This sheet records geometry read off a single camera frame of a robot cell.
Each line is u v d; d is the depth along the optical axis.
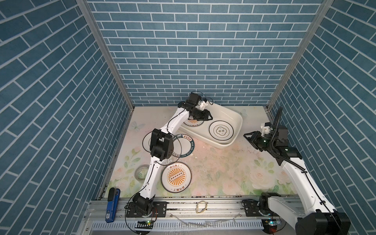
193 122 1.08
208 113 0.89
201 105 0.90
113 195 0.75
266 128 0.72
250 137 0.72
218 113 1.12
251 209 0.74
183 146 0.96
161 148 0.62
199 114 0.86
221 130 1.05
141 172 0.85
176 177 0.84
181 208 0.75
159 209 0.74
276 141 0.59
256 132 0.70
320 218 0.39
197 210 0.73
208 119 0.91
